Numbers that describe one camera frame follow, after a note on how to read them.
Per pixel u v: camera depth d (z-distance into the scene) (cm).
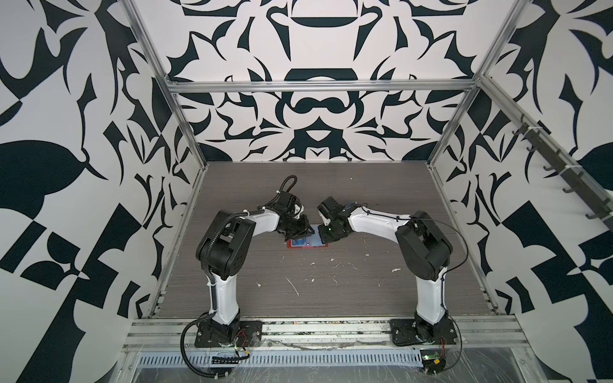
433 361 71
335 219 75
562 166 59
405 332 74
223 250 51
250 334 74
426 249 51
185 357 68
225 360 73
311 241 93
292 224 84
